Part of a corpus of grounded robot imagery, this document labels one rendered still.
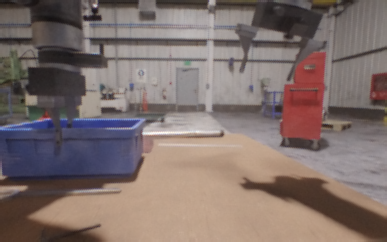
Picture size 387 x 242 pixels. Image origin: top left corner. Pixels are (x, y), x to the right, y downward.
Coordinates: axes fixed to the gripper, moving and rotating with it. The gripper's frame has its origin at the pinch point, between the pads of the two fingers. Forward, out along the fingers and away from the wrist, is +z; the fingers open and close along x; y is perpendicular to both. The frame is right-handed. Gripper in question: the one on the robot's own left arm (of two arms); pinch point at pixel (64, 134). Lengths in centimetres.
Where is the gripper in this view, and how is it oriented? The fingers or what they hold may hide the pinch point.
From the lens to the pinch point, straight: 50.1
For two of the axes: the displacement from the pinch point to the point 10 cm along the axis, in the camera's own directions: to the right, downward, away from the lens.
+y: -9.9, 0.0, -1.3
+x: 1.3, 1.2, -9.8
